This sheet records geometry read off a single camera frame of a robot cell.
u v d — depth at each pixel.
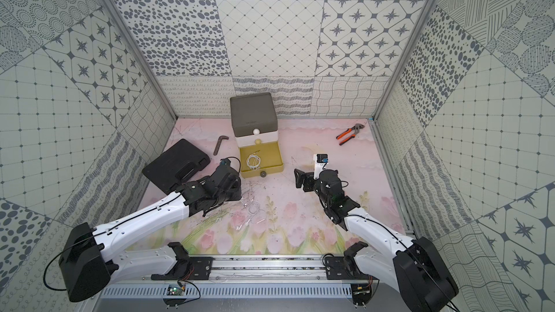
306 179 0.73
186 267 0.67
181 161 0.96
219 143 1.11
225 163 0.73
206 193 0.58
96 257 0.39
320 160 0.72
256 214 0.86
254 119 0.91
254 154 1.04
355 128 1.15
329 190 0.64
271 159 1.02
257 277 0.73
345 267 0.65
